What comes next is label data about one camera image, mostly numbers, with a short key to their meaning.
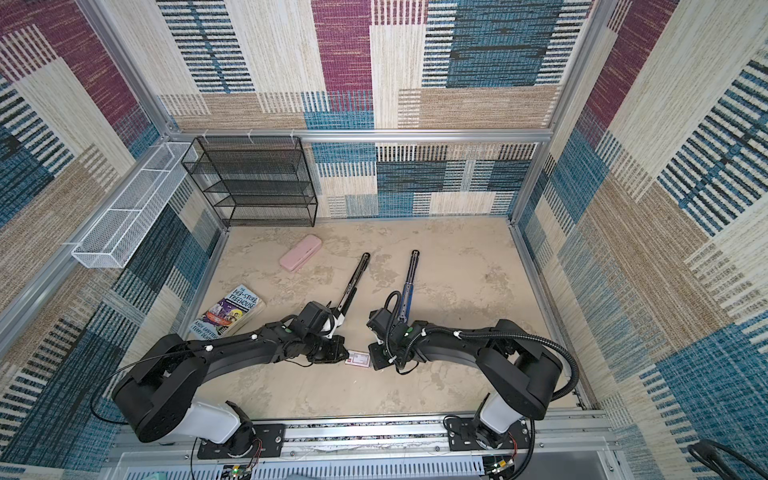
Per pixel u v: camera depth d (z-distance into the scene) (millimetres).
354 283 1003
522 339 429
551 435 747
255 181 1108
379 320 690
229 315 928
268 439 733
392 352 657
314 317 704
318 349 744
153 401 429
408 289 992
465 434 730
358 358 852
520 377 445
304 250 1091
